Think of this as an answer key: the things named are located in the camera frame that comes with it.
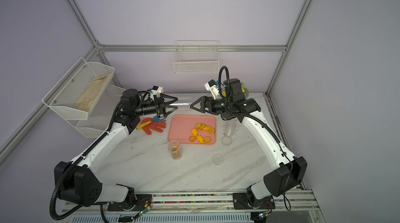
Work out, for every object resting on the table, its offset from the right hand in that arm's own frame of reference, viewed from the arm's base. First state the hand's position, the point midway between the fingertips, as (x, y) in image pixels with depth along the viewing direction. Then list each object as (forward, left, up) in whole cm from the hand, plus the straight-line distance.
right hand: (193, 110), depth 67 cm
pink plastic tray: (+13, +11, -34) cm, 38 cm away
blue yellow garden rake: (+20, +29, -33) cm, 48 cm away
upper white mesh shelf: (+15, +60, -1) cm, 62 cm away
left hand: (+3, +8, 0) cm, 9 cm away
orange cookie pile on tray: (+3, -2, -34) cm, 34 cm away
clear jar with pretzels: (-5, +13, -28) cm, 31 cm away
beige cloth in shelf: (+20, +54, -3) cm, 58 cm away
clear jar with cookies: (+8, -20, -29) cm, 35 cm away
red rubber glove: (+14, +28, -33) cm, 46 cm away
